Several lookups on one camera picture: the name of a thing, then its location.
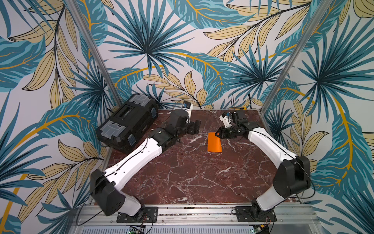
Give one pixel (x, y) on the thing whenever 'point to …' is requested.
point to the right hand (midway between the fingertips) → (217, 133)
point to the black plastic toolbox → (139, 111)
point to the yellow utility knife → (245, 108)
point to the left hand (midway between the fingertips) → (194, 122)
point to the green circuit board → (134, 232)
